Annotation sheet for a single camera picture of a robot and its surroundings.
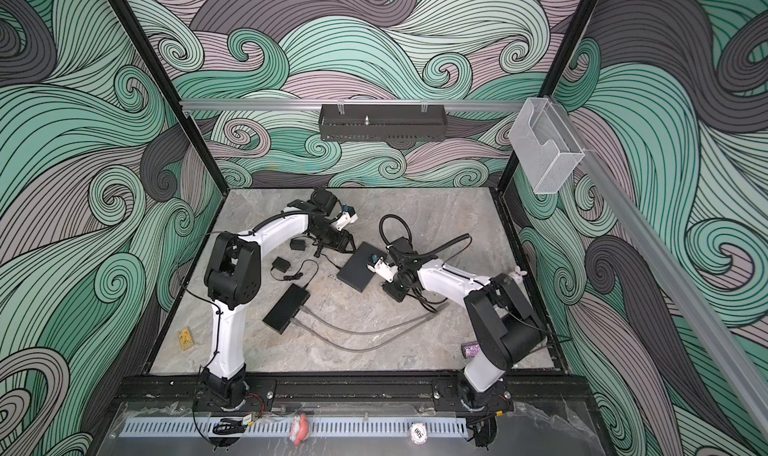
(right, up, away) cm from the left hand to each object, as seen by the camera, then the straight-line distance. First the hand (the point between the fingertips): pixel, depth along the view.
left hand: (351, 246), depth 95 cm
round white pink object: (+17, -37, -32) cm, 52 cm away
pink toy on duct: (-9, -37, -31) cm, 49 cm away
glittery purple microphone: (+33, -26, -18) cm, 46 cm away
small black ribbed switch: (-19, -17, -9) cm, 27 cm away
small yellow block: (-45, -24, -14) cm, 53 cm away
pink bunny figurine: (+50, -7, -9) cm, 52 cm away
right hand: (+13, -11, -4) cm, 18 cm away
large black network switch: (+1, -8, -3) cm, 9 cm away
